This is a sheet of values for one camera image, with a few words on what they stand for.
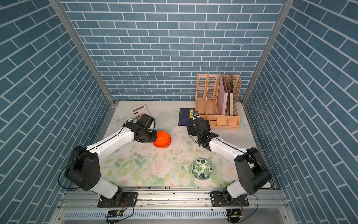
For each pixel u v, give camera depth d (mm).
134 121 1025
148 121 706
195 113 770
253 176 438
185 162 879
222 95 879
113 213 721
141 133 652
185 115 1120
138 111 1114
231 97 889
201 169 842
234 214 706
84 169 438
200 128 667
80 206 722
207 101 1206
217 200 733
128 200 728
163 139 880
